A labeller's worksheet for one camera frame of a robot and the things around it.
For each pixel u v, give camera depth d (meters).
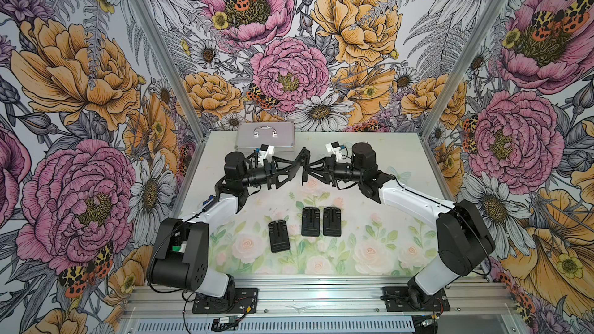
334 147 0.79
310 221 0.89
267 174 0.71
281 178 0.79
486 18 0.81
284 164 0.75
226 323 0.72
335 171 0.73
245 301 0.74
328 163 0.72
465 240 0.45
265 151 0.79
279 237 0.85
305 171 0.75
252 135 1.00
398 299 0.69
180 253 0.44
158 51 0.89
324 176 0.74
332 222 0.89
